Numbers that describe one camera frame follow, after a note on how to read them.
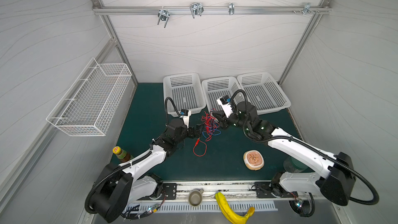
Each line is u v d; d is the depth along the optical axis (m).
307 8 0.77
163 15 0.79
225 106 0.63
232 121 0.64
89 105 0.69
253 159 0.82
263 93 1.15
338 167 0.41
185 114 0.74
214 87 1.15
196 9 0.77
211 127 0.82
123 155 0.72
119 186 0.41
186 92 1.15
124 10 0.78
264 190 0.71
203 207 0.70
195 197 0.72
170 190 0.73
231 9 0.78
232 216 0.63
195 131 0.75
